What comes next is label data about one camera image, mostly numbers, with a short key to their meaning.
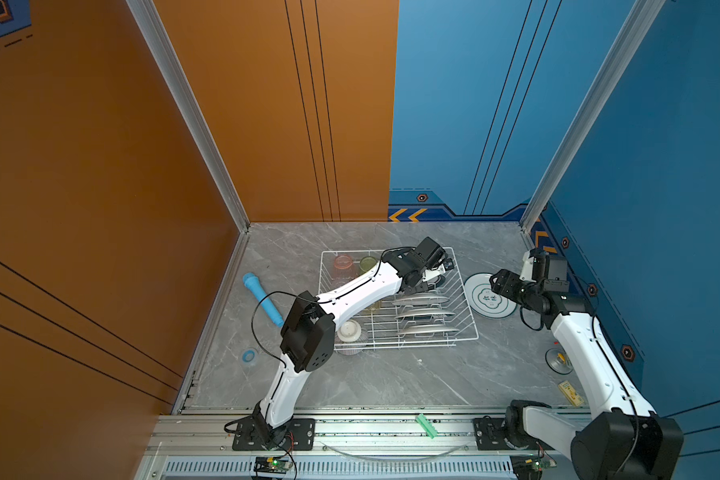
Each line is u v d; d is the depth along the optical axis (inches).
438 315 35.1
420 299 35.1
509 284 28.5
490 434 28.5
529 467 27.7
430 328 32.5
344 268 37.3
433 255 26.8
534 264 25.5
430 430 28.9
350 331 32.9
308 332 20.2
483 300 38.2
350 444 28.6
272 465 27.8
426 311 31.9
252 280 39.5
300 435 29.1
